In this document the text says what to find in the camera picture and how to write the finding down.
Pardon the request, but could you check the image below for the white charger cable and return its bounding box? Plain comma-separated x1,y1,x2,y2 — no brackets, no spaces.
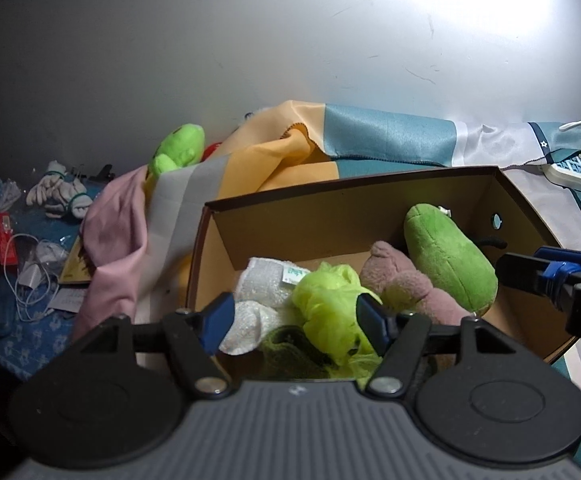
3,232,71,323

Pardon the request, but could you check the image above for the green avocado plush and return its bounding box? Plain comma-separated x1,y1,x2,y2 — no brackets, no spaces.
403,203,499,317

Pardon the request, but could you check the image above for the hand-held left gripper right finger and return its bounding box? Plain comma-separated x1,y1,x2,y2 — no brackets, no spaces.
355,292,539,398

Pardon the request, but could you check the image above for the dusty pink plush toy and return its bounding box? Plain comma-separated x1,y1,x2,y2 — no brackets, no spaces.
359,241,476,326

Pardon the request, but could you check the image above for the brown cardboard box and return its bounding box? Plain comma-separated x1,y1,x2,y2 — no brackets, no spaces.
186,165,580,366

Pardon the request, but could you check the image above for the yellow book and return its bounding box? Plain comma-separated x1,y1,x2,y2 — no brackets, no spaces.
59,237,96,283

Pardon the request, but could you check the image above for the white power strip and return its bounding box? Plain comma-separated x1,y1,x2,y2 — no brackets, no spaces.
541,154,581,198

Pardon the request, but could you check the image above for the neon green mesh pouf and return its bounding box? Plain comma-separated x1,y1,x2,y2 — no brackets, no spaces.
290,262,386,380

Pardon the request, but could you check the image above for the red packet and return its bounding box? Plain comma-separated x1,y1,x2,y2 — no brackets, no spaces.
0,212,18,265

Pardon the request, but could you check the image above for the black clip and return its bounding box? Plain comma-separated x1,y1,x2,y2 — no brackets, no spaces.
78,164,116,183

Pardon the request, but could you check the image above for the green fabric item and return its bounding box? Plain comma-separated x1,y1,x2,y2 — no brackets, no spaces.
258,325,336,381

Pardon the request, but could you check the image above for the blue patterned mat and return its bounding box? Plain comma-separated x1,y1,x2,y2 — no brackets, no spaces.
0,210,84,381

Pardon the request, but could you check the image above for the teal grey striped bedsheet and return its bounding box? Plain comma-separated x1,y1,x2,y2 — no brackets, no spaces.
135,101,581,461

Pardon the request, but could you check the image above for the white towel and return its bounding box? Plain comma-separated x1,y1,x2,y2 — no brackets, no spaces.
219,257,314,356

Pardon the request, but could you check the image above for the bright green frog plush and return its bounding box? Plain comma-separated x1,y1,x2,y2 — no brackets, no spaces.
149,124,206,179

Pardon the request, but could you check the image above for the pink cloth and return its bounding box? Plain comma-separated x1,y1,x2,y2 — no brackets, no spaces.
70,162,151,346

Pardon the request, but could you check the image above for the white paper card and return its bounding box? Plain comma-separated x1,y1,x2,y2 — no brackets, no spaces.
53,290,88,313

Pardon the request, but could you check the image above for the bundle of white knit gloves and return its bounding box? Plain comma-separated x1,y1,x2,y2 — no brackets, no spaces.
24,160,94,221

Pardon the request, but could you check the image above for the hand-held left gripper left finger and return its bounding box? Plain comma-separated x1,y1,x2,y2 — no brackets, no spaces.
70,292,235,398

